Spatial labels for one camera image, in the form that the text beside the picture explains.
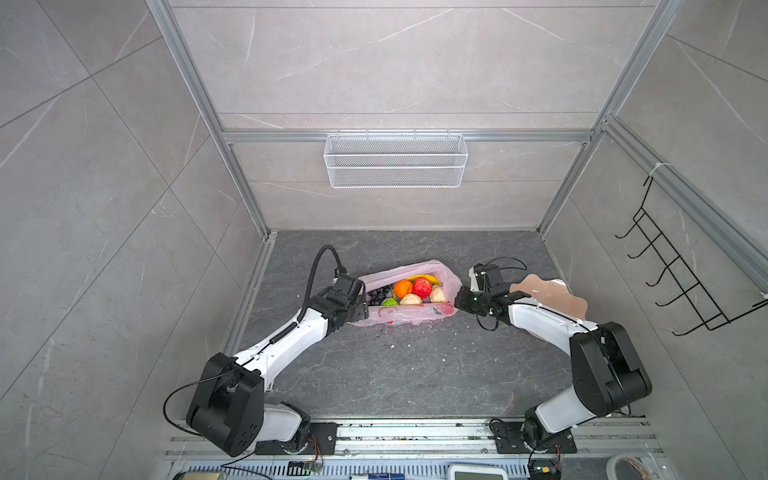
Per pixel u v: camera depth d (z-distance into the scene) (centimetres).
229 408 41
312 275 62
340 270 76
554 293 96
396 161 101
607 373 44
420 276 100
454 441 74
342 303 66
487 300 70
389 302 93
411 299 93
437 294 95
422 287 95
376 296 95
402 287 97
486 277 72
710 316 59
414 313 88
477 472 66
